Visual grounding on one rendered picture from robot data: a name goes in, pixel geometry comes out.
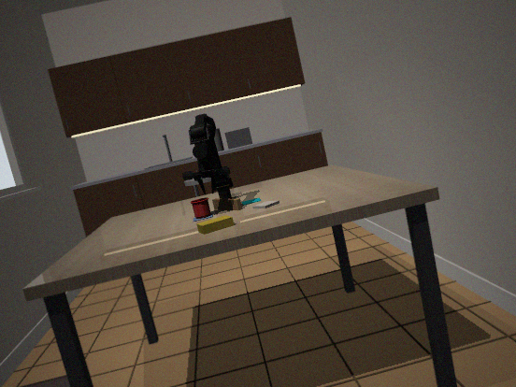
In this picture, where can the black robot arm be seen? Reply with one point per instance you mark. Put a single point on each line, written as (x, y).
(202, 135)

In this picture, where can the white flat square tile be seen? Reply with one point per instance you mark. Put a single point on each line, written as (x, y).
(266, 204)

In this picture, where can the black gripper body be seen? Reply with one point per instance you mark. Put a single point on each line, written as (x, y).
(224, 170)

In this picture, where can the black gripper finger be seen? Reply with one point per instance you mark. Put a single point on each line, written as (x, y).
(213, 182)
(200, 181)

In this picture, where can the yellow rectangular block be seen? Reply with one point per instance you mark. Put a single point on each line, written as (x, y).
(215, 224)

